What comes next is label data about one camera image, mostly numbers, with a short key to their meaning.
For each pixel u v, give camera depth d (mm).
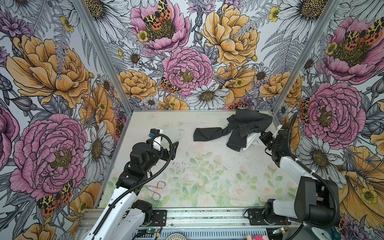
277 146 685
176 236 666
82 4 707
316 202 426
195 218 761
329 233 644
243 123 1052
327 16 743
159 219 737
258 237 659
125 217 586
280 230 713
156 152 630
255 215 745
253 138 922
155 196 813
